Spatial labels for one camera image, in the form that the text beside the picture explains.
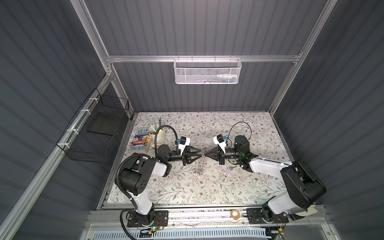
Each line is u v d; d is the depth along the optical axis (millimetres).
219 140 706
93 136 728
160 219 724
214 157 756
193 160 758
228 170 895
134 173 486
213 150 750
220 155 708
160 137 968
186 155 735
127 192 503
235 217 746
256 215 737
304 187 449
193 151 794
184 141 710
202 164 863
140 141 1018
